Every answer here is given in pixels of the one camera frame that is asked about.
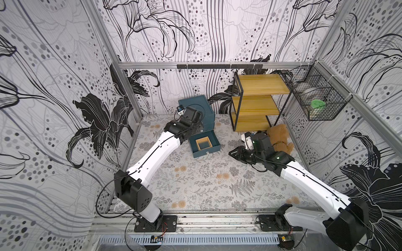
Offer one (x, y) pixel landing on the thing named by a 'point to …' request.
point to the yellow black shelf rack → (252, 101)
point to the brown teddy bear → (278, 134)
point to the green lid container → (317, 103)
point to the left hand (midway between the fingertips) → (197, 127)
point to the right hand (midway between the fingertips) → (231, 152)
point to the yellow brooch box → (204, 143)
